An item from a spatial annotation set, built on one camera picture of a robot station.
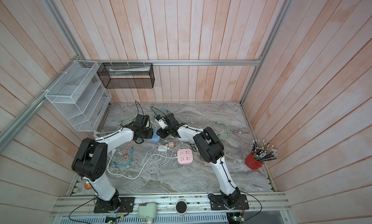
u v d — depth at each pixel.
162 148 0.92
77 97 0.69
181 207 0.69
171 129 0.80
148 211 0.69
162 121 0.90
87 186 0.79
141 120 0.76
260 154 0.73
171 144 0.93
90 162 0.48
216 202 0.73
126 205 0.73
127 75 0.90
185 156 0.88
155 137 0.96
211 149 0.59
